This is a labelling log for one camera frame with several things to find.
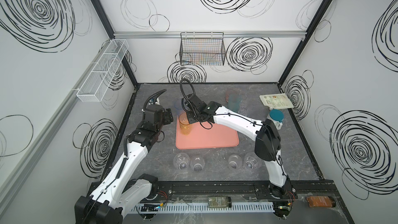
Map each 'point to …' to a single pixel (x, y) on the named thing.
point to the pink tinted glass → (229, 93)
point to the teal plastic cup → (233, 102)
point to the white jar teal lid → (277, 116)
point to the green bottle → (219, 201)
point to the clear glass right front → (243, 107)
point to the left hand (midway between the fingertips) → (164, 110)
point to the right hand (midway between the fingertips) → (189, 115)
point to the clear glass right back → (246, 96)
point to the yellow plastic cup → (184, 125)
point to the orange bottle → (321, 201)
